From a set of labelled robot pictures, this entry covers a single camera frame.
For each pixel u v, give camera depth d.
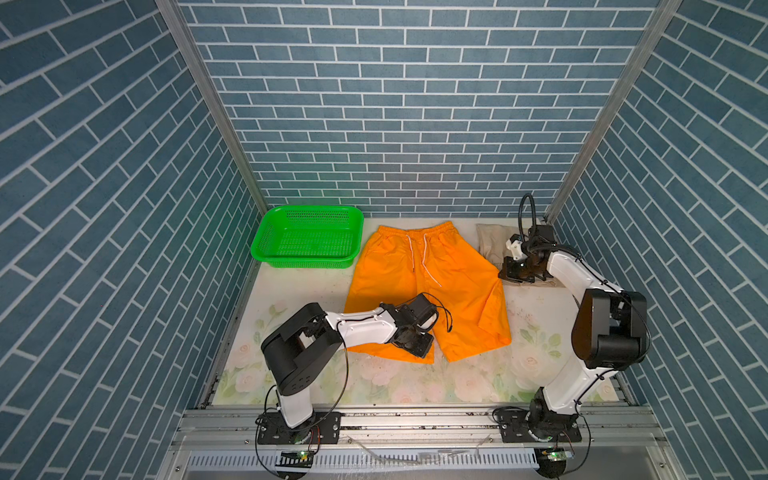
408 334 0.66
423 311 0.71
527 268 0.79
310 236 1.15
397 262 1.05
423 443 0.73
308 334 0.51
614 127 0.91
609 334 0.49
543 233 0.76
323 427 0.74
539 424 0.68
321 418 0.79
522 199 0.85
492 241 1.10
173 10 0.69
